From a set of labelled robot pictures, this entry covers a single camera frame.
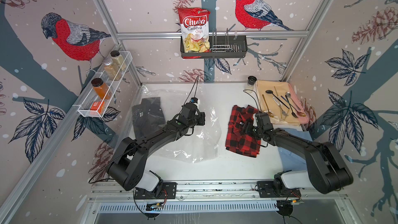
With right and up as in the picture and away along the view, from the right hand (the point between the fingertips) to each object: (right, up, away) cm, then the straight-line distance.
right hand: (243, 127), depth 92 cm
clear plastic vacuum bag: (-24, -7, -6) cm, 26 cm away
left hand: (-22, +10, -6) cm, 24 cm away
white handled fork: (+29, +13, +14) cm, 35 cm away
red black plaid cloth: (-5, -7, -5) cm, 10 cm away
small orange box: (-68, +15, -29) cm, 76 cm away
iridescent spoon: (+40, +7, +9) cm, 42 cm away
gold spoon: (+21, +7, +10) cm, 24 cm away
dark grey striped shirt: (-60, +5, +5) cm, 61 cm away
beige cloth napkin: (+35, +24, +23) cm, 48 cm away
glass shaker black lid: (+10, +27, +17) cm, 33 cm away
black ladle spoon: (+26, +22, +22) cm, 41 cm away
